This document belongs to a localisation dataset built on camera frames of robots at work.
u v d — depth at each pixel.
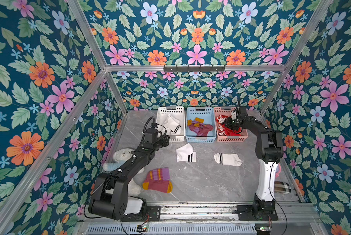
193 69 0.93
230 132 0.98
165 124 1.06
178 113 1.16
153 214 0.74
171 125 1.07
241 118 0.80
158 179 0.84
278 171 0.85
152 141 0.67
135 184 0.79
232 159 0.93
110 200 0.42
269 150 0.59
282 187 0.79
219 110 1.15
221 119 1.08
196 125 1.04
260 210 0.66
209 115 1.15
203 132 1.04
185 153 0.96
